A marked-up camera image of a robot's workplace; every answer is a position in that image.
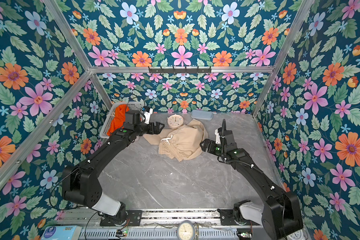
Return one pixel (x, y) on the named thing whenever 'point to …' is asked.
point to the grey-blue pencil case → (203, 114)
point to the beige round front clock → (186, 230)
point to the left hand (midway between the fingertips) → (160, 120)
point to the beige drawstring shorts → (181, 143)
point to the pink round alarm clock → (174, 121)
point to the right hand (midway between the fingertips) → (206, 144)
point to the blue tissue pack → (62, 232)
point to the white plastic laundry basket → (133, 106)
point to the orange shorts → (118, 122)
